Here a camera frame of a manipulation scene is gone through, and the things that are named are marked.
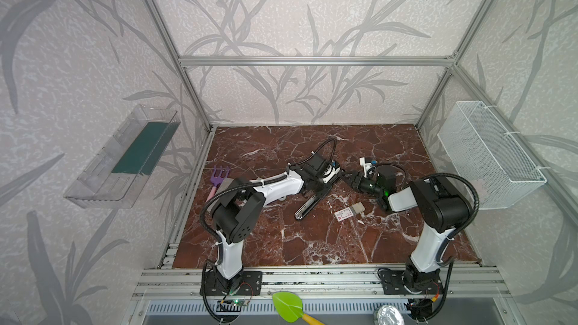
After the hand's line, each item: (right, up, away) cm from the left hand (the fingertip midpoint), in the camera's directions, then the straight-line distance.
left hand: (331, 181), depth 91 cm
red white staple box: (+7, -12, -2) cm, 14 cm away
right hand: (+5, +4, +2) cm, 7 cm away
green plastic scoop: (-15, -36, -22) cm, 45 cm away
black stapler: (-8, -8, -3) cm, 12 cm away
